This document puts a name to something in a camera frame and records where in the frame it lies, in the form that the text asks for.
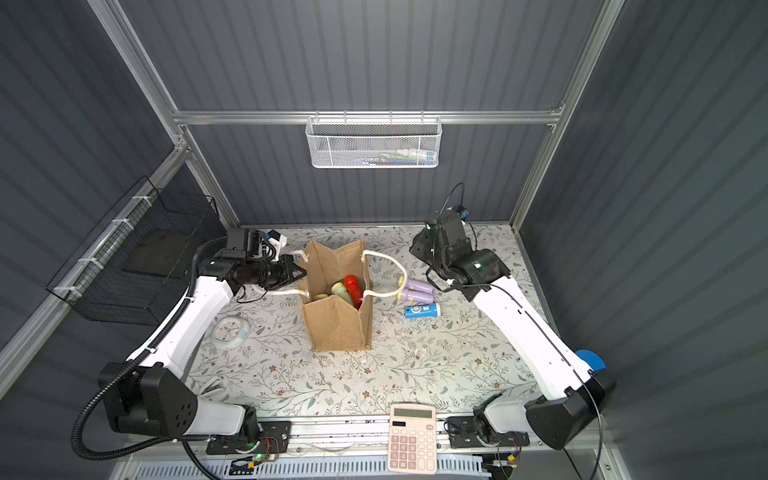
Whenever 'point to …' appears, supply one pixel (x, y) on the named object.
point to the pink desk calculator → (412, 439)
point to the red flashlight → (352, 284)
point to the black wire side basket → (139, 262)
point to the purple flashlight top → (412, 284)
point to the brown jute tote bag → (331, 327)
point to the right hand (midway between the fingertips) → (421, 239)
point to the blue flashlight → (429, 310)
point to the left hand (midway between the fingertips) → (308, 273)
